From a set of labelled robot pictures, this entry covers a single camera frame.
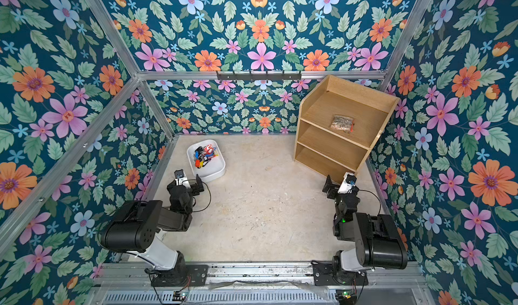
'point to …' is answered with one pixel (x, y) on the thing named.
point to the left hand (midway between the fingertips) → (187, 175)
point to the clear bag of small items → (342, 123)
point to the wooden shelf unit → (334, 152)
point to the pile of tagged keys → (202, 155)
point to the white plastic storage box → (215, 169)
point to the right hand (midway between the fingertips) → (340, 177)
